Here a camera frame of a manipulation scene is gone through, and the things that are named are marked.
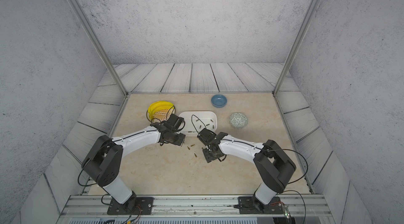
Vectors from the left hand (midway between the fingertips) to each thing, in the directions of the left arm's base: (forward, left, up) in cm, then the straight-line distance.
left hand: (182, 140), depth 91 cm
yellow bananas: (+26, +19, 0) cm, 32 cm away
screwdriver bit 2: (-4, -4, -4) cm, 7 cm away
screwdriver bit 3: (-7, -7, -4) cm, 11 cm away
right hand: (-9, -16, -1) cm, 19 cm away
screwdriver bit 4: (+16, -17, -4) cm, 24 cm away
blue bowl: (+32, -23, -3) cm, 40 cm away
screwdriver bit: (-1, -5, -4) cm, 7 cm away
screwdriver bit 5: (+13, -15, -4) cm, 20 cm away
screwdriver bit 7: (+11, -10, -4) cm, 15 cm away
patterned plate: (+21, +15, -4) cm, 27 cm away
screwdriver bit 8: (+7, -4, -3) cm, 9 cm away
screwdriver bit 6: (+11, -18, -4) cm, 22 cm away
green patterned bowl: (+15, -35, -3) cm, 38 cm away
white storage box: (+16, -7, -4) cm, 18 cm away
